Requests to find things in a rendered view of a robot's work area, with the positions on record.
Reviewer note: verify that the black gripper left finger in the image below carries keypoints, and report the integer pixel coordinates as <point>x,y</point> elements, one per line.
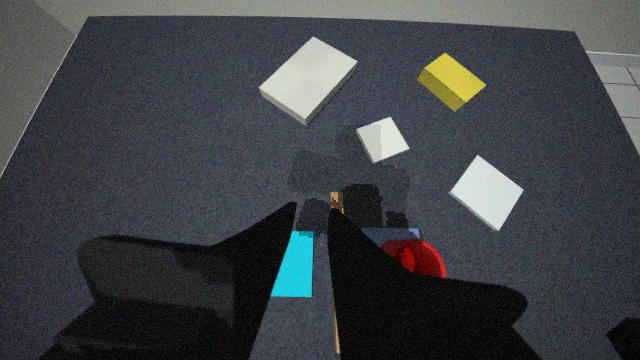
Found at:
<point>234,277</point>

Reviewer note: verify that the yellow block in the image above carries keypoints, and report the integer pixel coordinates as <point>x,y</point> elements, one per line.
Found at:
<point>452,83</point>

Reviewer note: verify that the white flat square block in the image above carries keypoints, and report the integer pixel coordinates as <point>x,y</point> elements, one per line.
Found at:
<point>486,192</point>

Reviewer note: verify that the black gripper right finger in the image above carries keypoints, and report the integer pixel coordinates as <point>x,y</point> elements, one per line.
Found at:
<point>376,298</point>

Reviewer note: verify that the light brown wooden plank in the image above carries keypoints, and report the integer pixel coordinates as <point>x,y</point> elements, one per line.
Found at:
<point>336,201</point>

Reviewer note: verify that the white rectangular block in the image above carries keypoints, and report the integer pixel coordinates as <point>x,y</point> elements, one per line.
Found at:
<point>308,80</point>

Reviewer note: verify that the pale grey rectangular block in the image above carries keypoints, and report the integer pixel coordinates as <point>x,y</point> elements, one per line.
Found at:
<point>382,140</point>

